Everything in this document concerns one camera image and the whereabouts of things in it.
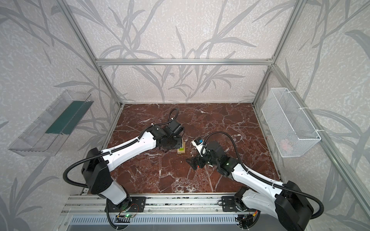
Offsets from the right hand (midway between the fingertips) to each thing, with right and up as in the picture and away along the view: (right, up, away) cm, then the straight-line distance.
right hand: (192, 150), depth 80 cm
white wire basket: (+43, +13, -19) cm, 49 cm away
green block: (-7, -2, +12) cm, 14 cm away
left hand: (-6, +5, +2) cm, 8 cm away
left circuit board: (-34, -33, -7) cm, 48 cm away
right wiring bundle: (+29, -35, -6) cm, 46 cm away
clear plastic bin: (-66, +10, -16) cm, 68 cm away
